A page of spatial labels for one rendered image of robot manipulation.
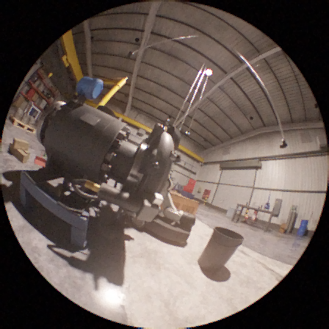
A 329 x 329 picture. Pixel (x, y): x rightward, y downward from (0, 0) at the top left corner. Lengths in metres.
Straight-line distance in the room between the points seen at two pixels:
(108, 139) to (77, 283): 0.76
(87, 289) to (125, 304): 0.17
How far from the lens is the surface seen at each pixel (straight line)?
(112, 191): 0.44
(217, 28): 7.71
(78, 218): 0.58
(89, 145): 0.60
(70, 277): 0.63
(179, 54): 8.58
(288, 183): 8.77
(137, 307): 0.62
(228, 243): 0.87
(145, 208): 0.45
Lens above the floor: 0.58
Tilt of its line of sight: 10 degrees up
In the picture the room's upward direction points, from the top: 23 degrees clockwise
